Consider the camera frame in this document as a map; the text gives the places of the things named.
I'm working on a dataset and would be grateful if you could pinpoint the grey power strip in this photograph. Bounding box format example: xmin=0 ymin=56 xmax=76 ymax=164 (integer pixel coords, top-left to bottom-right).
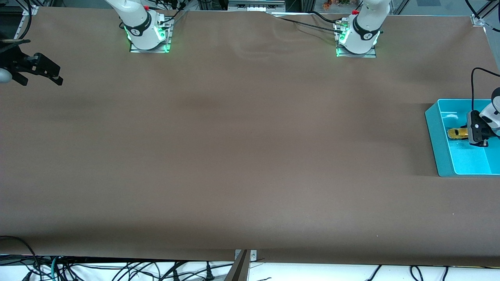
xmin=229 ymin=0 xmax=286 ymax=12

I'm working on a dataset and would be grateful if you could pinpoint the brown table mat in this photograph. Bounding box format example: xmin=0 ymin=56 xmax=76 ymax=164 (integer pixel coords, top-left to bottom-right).
xmin=0 ymin=7 xmax=500 ymax=268

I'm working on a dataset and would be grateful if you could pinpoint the teal plastic storage bin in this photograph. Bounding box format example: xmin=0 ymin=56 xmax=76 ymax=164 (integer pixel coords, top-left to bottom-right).
xmin=425 ymin=99 xmax=500 ymax=177

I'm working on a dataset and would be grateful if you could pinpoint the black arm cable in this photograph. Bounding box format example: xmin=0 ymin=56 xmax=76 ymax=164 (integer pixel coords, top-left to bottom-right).
xmin=16 ymin=0 xmax=32 ymax=40
xmin=471 ymin=67 xmax=500 ymax=112

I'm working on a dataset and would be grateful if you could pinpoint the black looped floor cable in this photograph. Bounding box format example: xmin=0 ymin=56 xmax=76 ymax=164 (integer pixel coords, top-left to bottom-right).
xmin=0 ymin=235 xmax=41 ymax=281

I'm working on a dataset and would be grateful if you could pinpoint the short black base cable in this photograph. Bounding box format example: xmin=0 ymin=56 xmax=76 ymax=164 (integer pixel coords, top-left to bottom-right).
xmin=311 ymin=11 xmax=341 ymax=25

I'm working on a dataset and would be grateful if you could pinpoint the yellow beetle toy car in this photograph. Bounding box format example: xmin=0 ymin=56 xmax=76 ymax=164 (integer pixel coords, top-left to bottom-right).
xmin=447 ymin=127 xmax=469 ymax=140

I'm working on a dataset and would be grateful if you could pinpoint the long black base cable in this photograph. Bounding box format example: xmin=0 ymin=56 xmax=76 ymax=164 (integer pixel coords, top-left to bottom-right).
xmin=270 ymin=14 xmax=344 ymax=34

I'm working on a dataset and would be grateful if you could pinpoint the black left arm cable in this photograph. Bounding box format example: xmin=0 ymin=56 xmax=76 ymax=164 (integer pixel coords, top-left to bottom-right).
xmin=471 ymin=67 xmax=500 ymax=112

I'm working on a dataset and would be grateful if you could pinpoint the dark metal support beam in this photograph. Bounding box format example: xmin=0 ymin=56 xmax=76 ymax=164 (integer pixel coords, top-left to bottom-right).
xmin=224 ymin=250 xmax=250 ymax=281

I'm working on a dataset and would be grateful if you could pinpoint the black right base cable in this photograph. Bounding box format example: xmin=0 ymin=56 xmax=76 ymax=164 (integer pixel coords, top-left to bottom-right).
xmin=162 ymin=6 xmax=189 ymax=23

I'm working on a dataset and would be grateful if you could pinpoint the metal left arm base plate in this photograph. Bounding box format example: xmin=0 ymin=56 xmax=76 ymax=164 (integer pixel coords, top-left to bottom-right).
xmin=336 ymin=23 xmax=377 ymax=58

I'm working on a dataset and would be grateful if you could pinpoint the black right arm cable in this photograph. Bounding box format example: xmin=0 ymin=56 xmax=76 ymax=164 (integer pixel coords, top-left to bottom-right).
xmin=16 ymin=0 xmax=32 ymax=40

